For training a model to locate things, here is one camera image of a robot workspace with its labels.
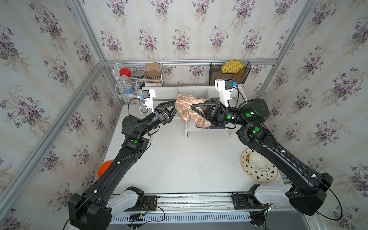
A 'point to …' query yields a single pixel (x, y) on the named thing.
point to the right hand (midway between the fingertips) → (195, 110)
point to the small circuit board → (136, 217)
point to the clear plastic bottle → (127, 86)
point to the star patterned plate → (260, 176)
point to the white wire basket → (131, 76)
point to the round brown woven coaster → (239, 77)
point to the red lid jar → (125, 71)
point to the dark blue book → (216, 127)
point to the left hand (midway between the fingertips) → (183, 107)
